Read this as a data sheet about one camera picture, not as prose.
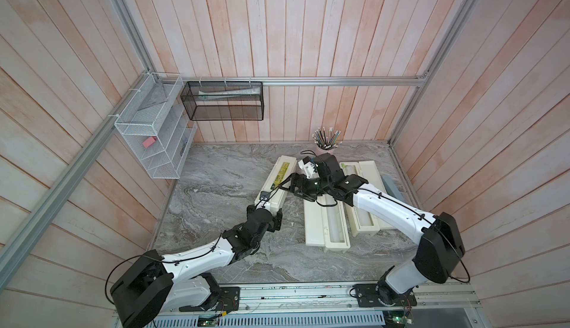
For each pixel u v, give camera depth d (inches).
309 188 27.5
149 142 32.2
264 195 28.0
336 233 33.2
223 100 41.1
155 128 27.1
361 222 33.0
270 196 29.8
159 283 15.9
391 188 37.6
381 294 26.2
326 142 42.2
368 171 39.0
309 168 29.5
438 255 16.7
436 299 28.9
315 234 31.6
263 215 24.9
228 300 28.8
